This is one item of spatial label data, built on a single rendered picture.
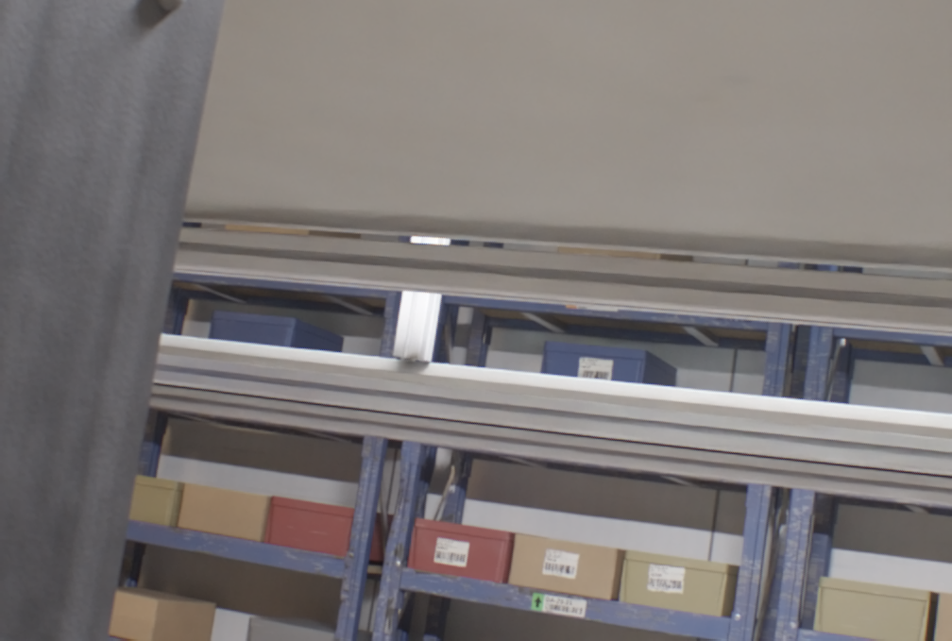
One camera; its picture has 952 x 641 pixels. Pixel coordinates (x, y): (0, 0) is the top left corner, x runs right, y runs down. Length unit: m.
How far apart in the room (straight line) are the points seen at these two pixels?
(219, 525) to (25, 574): 4.85
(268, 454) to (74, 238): 5.31
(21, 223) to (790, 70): 0.70
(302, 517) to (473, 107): 3.96
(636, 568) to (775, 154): 3.47
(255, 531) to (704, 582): 1.50
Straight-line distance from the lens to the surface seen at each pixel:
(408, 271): 1.57
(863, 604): 4.42
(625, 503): 5.07
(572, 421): 2.21
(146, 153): 0.33
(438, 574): 4.74
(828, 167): 1.16
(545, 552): 4.64
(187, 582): 5.76
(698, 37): 0.91
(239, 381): 2.46
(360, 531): 4.86
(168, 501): 5.26
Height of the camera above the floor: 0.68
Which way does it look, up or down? 10 degrees up
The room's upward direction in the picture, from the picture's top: 9 degrees clockwise
